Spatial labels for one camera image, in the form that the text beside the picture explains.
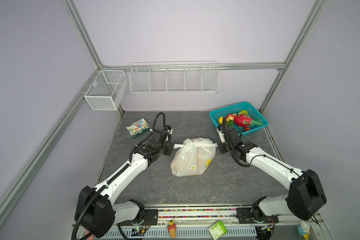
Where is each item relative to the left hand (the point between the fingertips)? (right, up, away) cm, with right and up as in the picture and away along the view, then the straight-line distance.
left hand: (169, 145), depth 82 cm
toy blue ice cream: (+64, -37, -14) cm, 75 cm away
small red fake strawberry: (+53, +9, +23) cm, 58 cm away
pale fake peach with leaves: (+42, +16, +26) cm, 52 cm away
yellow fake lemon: (+36, +16, +30) cm, 49 cm away
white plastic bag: (+13, -6, -3) cm, 15 cm away
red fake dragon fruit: (+50, +14, +22) cm, 57 cm away
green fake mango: (+53, +21, +29) cm, 64 cm away
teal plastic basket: (+47, +24, +31) cm, 61 cm away
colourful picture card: (-24, +9, +21) cm, 34 cm away
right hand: (+32, +2, +5) cm, 32 cm away
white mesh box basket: (-42, +34, +14) cm, 56 cm away
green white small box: (+24, -37, -13) cm, 47 cm away
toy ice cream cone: (+3, -37, -13) cm, 39 cm away
